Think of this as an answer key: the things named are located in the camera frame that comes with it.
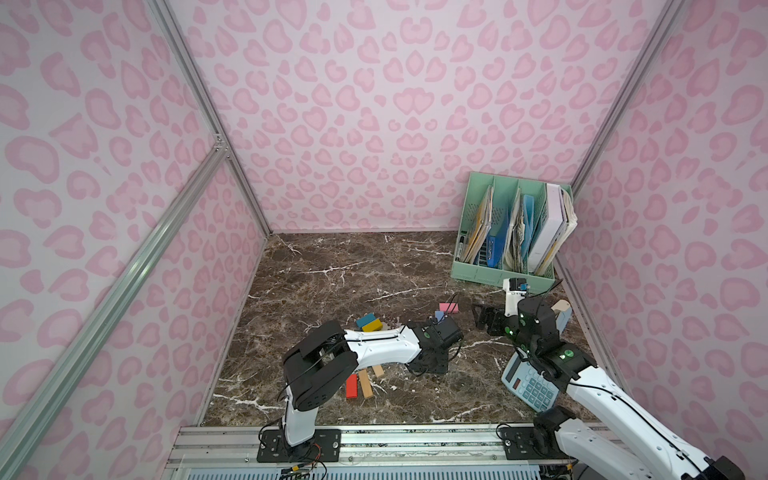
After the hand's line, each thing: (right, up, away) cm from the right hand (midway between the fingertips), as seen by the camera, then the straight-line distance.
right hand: (484, 305), depth 79 cm
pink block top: (-6, -4, +20) cm, 21 cm away
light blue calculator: (+12, -22, +1) cm, 25 cm away
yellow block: (-30, -9, +14) cm, 34 cm away
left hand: (-10, -18, +6) cm, 22 cm away
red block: (-35, -23, +3) cm, 42 cm away
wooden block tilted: (-28, -19, +4) cm, 35 cm away
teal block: (-33, -8, +16) cm, 37 cm away
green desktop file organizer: (+11, +21, +11) cm, 27 cm away
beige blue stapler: (+29, -4, +13) cm, 32 cm away
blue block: (-9, -6, +18) cm, 22 cm away
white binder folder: (+24, +21, +10) cm, 33 cm away
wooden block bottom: (-32, -22, +3) cm, 39 cm away
